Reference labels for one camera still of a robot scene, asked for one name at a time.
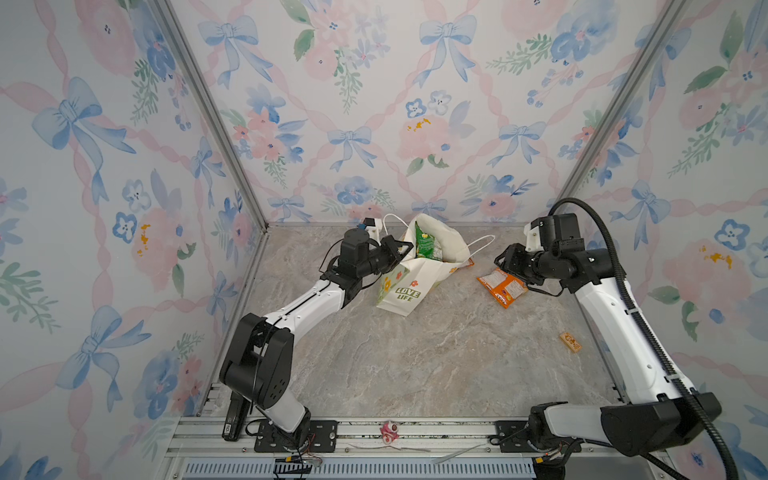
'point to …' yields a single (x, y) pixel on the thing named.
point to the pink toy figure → (389, 433)
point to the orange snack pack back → (471, 263)
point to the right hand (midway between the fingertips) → (501, 259)
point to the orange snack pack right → (506, 288)
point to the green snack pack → (426, 246)
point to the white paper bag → (406, 284)
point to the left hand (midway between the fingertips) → (417, 241)
